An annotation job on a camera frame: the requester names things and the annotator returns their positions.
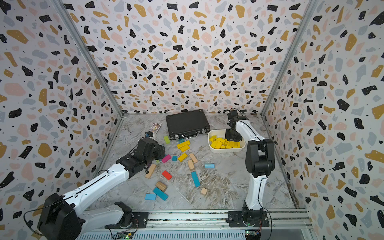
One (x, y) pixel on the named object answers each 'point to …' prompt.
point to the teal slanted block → (196, 179)
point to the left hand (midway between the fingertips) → (164, 147)
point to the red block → (167, 175)
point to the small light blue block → (148, 196)
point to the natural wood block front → (161, 186)
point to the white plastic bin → (221, 134)
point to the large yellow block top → (179, 146)
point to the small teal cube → (174, 158)
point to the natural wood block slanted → (194, 159)
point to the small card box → (155, 127)
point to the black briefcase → (186, 124)
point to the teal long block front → (161, 194)
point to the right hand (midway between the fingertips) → (232, 138)
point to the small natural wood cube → (204, 191)
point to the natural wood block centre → (191, 165)
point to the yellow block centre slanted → (182, 157)
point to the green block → (166, 139)
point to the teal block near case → (181, 140)
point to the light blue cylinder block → (209, 165)
